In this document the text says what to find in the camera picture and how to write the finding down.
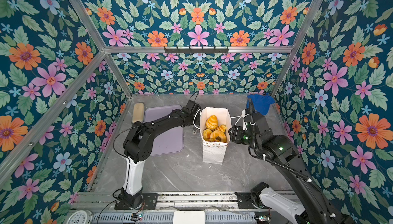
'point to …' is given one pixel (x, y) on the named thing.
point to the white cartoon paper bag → (214, 152)
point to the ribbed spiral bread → (221, 127)
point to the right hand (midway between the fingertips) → (233, 130)
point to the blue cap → (261, 102)
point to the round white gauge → (80, 217)
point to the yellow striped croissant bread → (211, 121)
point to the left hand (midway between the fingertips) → (202, 117)
